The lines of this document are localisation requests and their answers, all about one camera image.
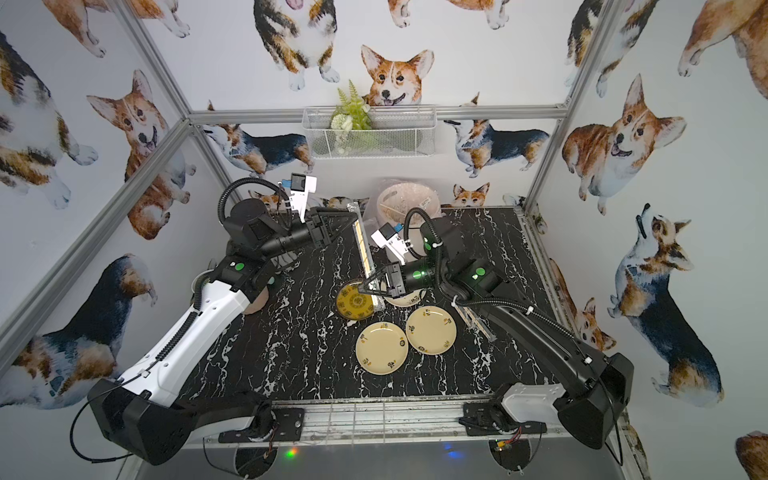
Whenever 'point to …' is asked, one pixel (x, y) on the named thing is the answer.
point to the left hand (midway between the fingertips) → (357, 213)
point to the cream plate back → (405, 300)
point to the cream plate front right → (431, 330)
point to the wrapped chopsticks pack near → (472, 319)
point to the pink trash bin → (395, 201)
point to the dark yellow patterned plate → (352, 304)
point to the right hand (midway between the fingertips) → (357, 293)
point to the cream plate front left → (382, 348)
